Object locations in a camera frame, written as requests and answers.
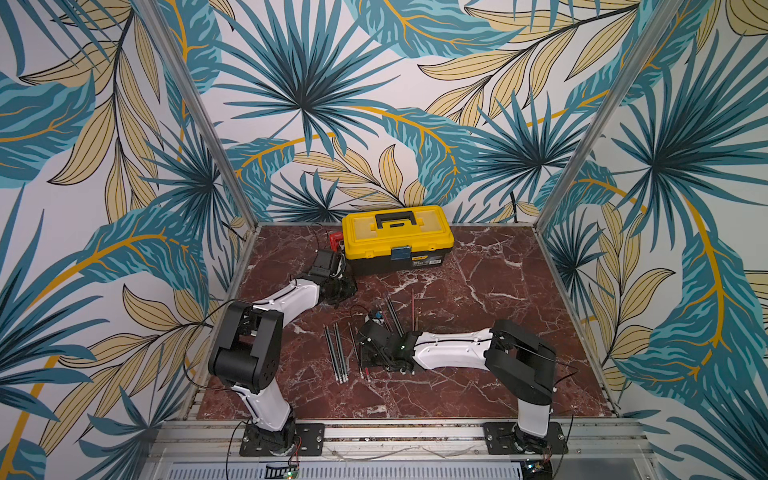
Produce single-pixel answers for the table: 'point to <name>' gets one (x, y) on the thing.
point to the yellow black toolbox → (396, 239)
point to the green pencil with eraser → (343, 357)
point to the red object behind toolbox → (334, 239)
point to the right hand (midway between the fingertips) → (358, 353)
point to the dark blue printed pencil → (338, 334)
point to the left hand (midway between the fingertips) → (357, 290)
